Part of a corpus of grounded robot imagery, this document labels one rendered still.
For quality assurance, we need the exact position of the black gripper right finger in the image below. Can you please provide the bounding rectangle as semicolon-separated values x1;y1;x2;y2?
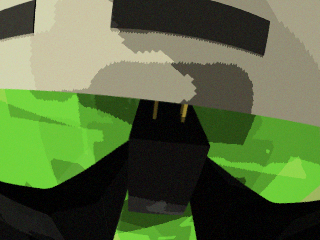
189;156;320;240

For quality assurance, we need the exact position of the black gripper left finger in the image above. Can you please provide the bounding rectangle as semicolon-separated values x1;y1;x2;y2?
0;140;129;240

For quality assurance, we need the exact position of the black two-prong charger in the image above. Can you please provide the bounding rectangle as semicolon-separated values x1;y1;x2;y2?
128;99;211;216

